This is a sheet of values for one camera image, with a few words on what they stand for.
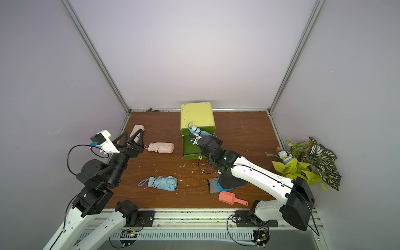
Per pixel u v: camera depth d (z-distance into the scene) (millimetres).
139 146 540
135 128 1062
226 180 830
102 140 494
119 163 515
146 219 729
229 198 783
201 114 898
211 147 542
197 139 648
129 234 714
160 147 948
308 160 712
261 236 695
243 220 723
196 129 775
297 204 383
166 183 797
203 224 726
